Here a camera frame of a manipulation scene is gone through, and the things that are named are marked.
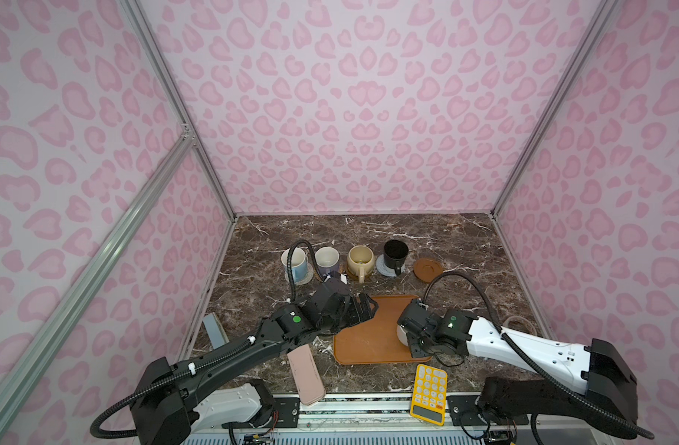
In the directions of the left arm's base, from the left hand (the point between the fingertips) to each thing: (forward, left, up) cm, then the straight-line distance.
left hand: (372, 307), depth 73 cm
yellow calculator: (-18, -15, -16) cm, 28 cm away
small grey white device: (0, +47, -14) cm, 49 cm away
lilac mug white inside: (+28, +14, -16) cm, 35 cm away
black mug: (+26, -10, -12) cm, 30 cm away
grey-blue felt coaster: (+22, -8, -17) cm, 29 cm away
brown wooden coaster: (+22, -22, -17) cm, 36 cm away
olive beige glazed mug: (+25, +1, -15) cm, 29 cm away
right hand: (-7, -12, -11) cm, 18 cm away
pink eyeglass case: (-13, +18, -16) cm, 27 cm away
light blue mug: (+19, +22, -7) cm, 30 cm away
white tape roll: (+4, -48, -17) cm, 51 cm away
